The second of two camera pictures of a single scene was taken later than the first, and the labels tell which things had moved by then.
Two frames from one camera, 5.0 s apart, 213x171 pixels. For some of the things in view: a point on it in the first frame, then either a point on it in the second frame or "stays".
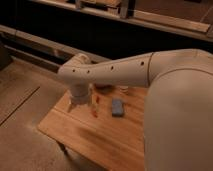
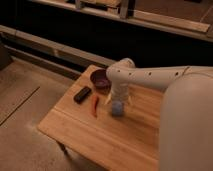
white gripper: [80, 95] → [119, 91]
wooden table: [108, 130] stays
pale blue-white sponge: [117, 107] stays
